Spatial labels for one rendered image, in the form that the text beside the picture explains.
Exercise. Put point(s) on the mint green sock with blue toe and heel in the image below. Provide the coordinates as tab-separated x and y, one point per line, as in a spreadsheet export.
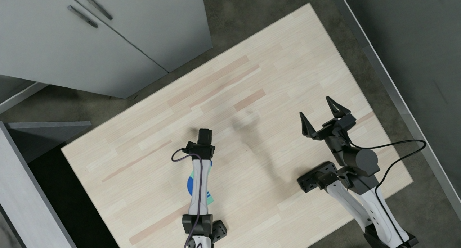
190	187

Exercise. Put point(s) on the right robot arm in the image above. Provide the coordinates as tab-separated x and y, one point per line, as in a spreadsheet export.
380	228

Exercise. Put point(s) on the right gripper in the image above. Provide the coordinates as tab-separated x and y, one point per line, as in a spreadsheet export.
333	142

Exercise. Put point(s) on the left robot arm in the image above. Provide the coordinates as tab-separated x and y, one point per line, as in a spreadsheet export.
204	232

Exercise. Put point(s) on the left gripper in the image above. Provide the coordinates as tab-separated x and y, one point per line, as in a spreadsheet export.
191	145

